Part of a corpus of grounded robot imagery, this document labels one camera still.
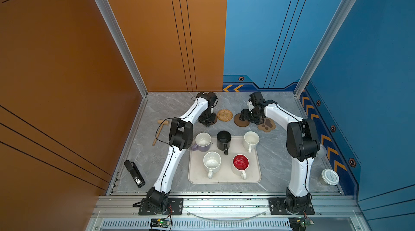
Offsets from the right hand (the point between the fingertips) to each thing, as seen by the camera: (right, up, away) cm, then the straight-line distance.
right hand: (244, 118), depth 99 cm
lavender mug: (-25, -12, -7) cm, 29 cm away
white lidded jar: (+35, -26, -24) cm, 50 cm away
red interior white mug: (-5, -23, -15) cm, 28 cm away
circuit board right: (+18, -44, -29) cm, 56 cm away
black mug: (-14, -12, -9) cm, 21 cm away
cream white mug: (+2, -11, -9) cm, 15 cm away
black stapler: (-59, -26, -19) cm, 67 cm away
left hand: (-22, -3, +4) cm, 22 cm away
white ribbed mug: (-20, -22, -14) cm, 33 cm away
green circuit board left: (-43, -44, -29) cm, 68 cm away
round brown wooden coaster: (-2, -3, +3) cm, 5 cm away
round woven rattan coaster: (-12, +2, +7) cm, 14 cm away
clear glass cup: (+41, -18, -11) cm, 46 cm away
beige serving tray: (-28, -28, -16) cm, 43 cm away
